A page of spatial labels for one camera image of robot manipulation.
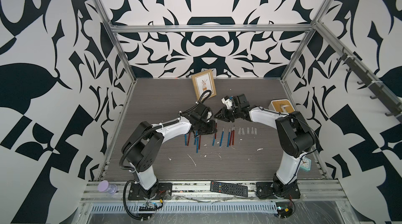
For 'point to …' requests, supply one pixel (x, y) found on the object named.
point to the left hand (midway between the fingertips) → (216, 128)
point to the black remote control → (240, 190)
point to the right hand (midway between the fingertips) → (214, 114)
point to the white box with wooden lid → (282, 105)
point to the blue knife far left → (186, 139)
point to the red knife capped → (215, 133)
